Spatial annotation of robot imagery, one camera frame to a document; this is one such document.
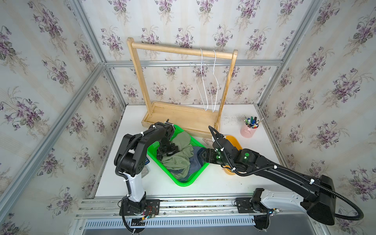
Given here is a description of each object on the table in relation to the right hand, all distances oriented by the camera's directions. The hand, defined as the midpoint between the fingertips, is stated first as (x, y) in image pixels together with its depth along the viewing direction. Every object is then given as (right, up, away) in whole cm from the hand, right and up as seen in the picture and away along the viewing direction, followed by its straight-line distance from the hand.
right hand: (206, 156), depth 74 cm
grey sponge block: (-34, -11, +8) cm, 37 cm away
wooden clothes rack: (+1, +17, +33) cm, 37 cm away
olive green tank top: (-13, -3, +3) cm, 14 cm away
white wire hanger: (+10, +28, +38) cm, 48 cm away
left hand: (-19, -5, +14) cm, 24 cm away
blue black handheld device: (-35, -6, +13) cm, 38 cm away
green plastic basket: (-30, 0, +8) cm, 31 cm away
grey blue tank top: (-5, -5, +7) cm, 10 cm away
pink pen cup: (+30, +12, +19) cm, 37 cm away
